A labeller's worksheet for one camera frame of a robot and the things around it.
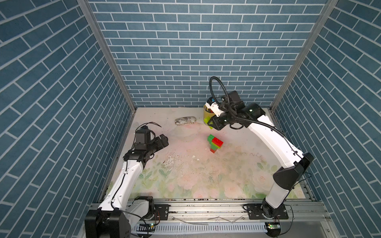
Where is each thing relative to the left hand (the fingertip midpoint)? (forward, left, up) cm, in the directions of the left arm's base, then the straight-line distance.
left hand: (165, 140), depth 82 cm
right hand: (+3, -24, +13) cm, 28 cm away
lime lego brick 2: (+2, -28, -6) cm, 29 cm away
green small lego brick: (+1, -28, -8) cm, 29 cm away
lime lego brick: (+2, -22, +15) cm, 27 cm away
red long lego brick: (+2, -30, -4) cm, 30 cm away
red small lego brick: (+2, -29, -15) cm, 32 cm away
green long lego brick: (+4, -26, -4) cm, 27 cm away
